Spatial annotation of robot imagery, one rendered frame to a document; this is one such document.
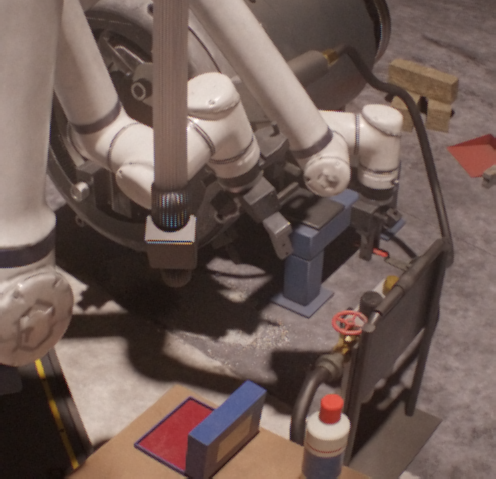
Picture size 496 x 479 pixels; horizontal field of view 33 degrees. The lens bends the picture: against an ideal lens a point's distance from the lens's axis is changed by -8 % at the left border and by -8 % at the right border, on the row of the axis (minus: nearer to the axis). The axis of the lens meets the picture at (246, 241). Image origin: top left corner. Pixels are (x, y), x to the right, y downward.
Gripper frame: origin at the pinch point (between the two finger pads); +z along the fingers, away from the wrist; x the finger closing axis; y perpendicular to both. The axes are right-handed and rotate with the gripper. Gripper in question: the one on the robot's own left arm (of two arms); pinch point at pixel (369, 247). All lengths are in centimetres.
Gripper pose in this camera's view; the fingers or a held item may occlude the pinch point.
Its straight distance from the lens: 195.8
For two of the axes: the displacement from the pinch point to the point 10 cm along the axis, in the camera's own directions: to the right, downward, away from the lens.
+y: 8.2, 3.4, -4.7
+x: 5.8, -4.5, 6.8
